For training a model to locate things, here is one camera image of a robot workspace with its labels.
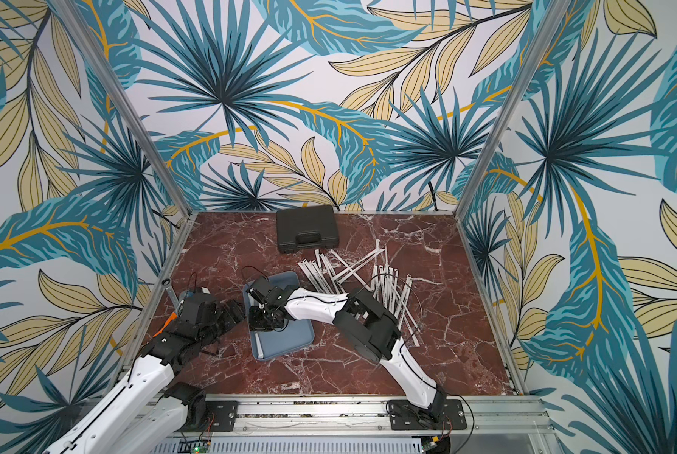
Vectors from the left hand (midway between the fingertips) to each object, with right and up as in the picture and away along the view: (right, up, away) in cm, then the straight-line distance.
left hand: (235, 316), depth 82 cm
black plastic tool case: (+17, +26, +27) cm, 42 cm away
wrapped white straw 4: (+51, +2, +12) cm, 53 cm away
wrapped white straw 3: (+46, +18, +25) cm, 56 cm away
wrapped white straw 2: (+39, +6, +16) cm, 43 cm away
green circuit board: (-4, -31, -11) cm, 33 cm away
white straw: (+7, -11, +1) cm, 13 cm away
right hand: (+3, -5, +6) cm, 8 cm away
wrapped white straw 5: (+44, +12, +19) cm, 49 cm away
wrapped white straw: (+21, +10, +19) cm, 30 cm away
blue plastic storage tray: (+16, -7, +4) cm, 18 cm away
